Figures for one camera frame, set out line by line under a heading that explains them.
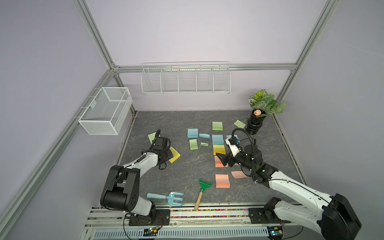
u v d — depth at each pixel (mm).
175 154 938
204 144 1011
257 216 743
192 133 1082
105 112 840
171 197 802
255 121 991
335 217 395
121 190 440
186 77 991
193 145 995
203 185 840
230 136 859
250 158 586
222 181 853
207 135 1058
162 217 738
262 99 898
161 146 729
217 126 1099
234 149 680
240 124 1129
